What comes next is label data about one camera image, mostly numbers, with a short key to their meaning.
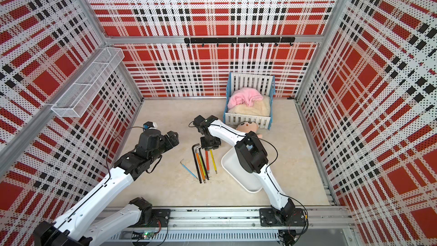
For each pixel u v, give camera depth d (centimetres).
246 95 100
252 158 59
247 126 94
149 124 69
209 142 81
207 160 92
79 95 72
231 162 91
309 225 71
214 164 90
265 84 110
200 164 90
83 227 40
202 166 89
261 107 104
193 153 94
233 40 88
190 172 88
